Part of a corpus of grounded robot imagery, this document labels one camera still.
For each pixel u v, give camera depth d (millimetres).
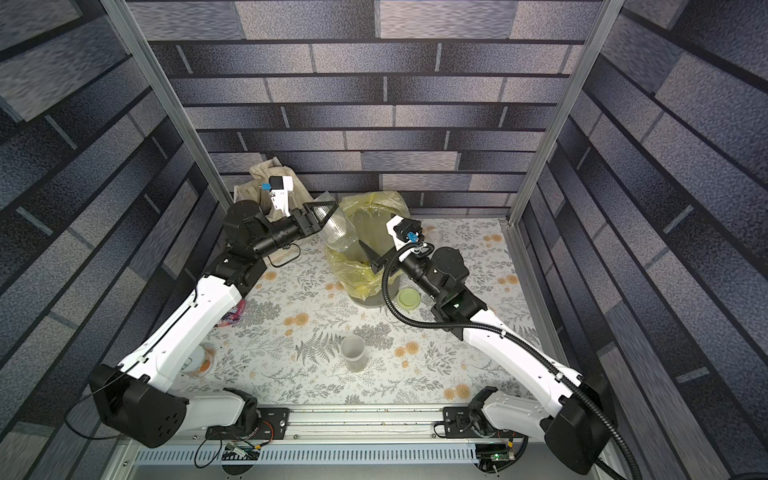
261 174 1067
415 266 576
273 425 737
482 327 492
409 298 974
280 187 610
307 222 599
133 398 380
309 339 880
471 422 669
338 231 646
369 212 875
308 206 594
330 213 631
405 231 512
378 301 962
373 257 580
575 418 379
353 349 866
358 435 729
